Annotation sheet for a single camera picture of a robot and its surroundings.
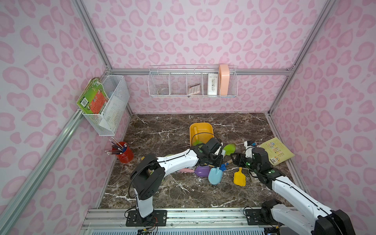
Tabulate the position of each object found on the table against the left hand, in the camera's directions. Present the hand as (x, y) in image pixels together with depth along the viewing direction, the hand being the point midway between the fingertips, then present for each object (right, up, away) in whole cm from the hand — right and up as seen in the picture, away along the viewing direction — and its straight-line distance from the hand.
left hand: (223, 160), depth 83 cm
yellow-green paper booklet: (+39, +2, +14) cm, 41 cm away
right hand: (+7, +3, +1) cm, 7 cm away
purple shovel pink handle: (-12, -8, +5) cm, 15 cm away
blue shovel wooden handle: (+1, -6, +7) cm, 9 cm away
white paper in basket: (-64, +27, +1) cm, 69 cm away
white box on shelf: (-5, +46, +10) cm, 47 cm away
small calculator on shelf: (-16, +43, +12) cm, 48 cm away
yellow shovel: (+10, -11, +3) cm, 15 cm away
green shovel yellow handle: (+7, +4, +15) cm, 17 cm away
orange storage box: (-11, +15, +25) cm, 32 cm away
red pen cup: (-57, +3, +3) cm, 57 cm away
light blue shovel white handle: (-5, -8, -1) cm, 10 cm away
